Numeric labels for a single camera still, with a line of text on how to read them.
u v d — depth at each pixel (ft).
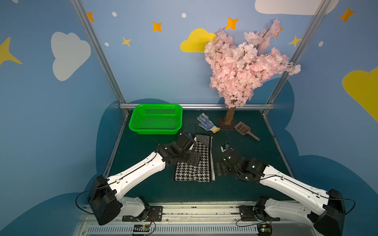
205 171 2.80
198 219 2.41
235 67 2.27
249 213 2.44
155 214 2.45
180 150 1.89
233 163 1.89
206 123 3.66
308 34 2.57
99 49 2.76
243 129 3.65
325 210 1.31
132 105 3.84
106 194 1.28
